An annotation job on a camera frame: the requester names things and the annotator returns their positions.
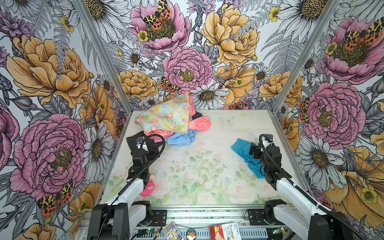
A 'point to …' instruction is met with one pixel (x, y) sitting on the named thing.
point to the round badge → (191, 234)
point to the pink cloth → (202, 123)
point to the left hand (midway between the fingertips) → (148, 149)
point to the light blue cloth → (181, 139)
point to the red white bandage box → (225, 231)
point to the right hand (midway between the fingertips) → (259, 147)
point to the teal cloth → (242, 147)
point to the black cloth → (197, 115)
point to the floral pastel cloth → (171, 116)
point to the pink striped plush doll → (149, 187)
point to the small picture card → (171, 232)
